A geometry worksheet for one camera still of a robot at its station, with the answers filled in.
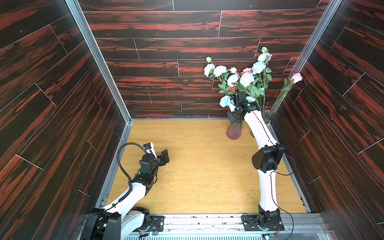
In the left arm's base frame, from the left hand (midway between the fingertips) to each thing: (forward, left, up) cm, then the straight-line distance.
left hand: (162, 151), depth 87 cm
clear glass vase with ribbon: (+26, -68, +5) cm, 73 cm away
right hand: (+24, -46, +8) cm, 53 cm away
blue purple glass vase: (+21, -46, -3) cm, 51 cm away
